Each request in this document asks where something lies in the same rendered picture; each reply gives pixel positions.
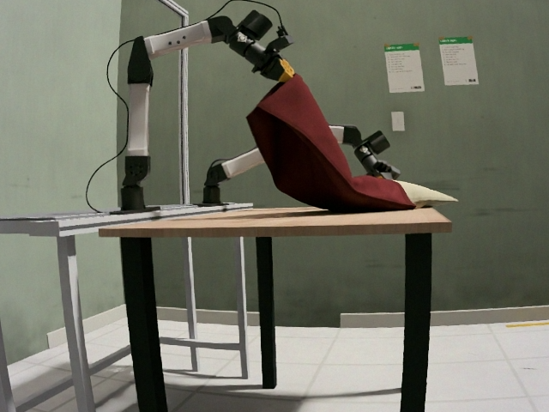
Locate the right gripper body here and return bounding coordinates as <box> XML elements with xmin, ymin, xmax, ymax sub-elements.
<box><xmin>244</xmin><ymin>42</ymin><xmax>288</xmax><ymax>81</ymax></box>

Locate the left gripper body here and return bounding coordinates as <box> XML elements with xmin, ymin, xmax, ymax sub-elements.
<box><xmin>362</xmin><ymin>155</ymin><xmax>393</xmax><ymax>180</ymax></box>

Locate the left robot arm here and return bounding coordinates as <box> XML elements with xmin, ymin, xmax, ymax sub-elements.
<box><xmin>193</xmin><ymin>126</ymin><xmax>401</xmax><ymax>207</ymax></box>

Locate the dark red pillowcase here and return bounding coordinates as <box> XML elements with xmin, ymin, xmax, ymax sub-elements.
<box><xmin>246</xmin><ymin>74</ymin><xmax>417</xmax><ymax>211</ymax></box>

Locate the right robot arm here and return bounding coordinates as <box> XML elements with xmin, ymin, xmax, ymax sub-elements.
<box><xmin>109</xmin><ymin>9</ymin><xmax>295</xmax><ymax>215</ymax></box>

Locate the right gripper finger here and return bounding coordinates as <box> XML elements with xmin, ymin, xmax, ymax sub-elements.
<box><xmin>282</xmin><ymin>58</ymin><xmax>294</xmax><ymax>74</ymax></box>
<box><xmin>278</xmin><ymin>60</ymin><xmax>293</xmax><ymax>82</ymax></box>

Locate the cream pillow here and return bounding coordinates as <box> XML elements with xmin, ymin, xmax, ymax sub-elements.
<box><xmin>396</xmin><ymin>181</ymin><xmax>458</xmax><ymax>209</ymax></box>

